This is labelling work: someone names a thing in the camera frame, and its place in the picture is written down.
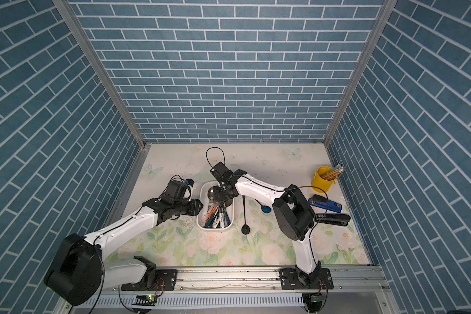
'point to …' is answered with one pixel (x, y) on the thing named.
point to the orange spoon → (211, 212)
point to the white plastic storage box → (212, 215)
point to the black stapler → (333, 218)
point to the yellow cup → (319, 183)
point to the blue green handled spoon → (265, 209)
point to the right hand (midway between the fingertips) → (220, 196)
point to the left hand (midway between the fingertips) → (203, 206)
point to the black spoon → (245, 229)
